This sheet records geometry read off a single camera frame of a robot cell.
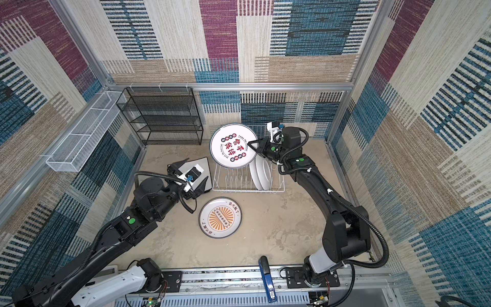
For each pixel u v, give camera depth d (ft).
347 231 1.42
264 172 2.93
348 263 1.46
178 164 2.03
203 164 3.44
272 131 2.40
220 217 2.93
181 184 1.78
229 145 2.55
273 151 2.25
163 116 3.56
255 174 2.85
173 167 1.95
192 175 1.75
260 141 2.39
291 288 2.41
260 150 2.25
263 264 2.39
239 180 2.60
